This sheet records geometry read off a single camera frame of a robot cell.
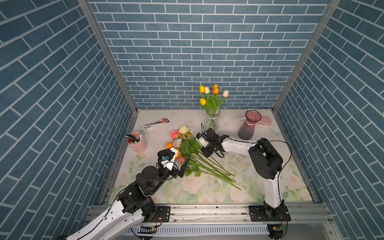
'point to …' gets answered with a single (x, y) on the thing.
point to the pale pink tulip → (225, 94)
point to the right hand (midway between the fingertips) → (204, 150)
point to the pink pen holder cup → (135, 140)
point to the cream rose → (183, 129)
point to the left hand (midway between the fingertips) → (185, 154)
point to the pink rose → (174, 134)
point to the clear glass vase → (212, 122)
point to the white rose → (177, 142)
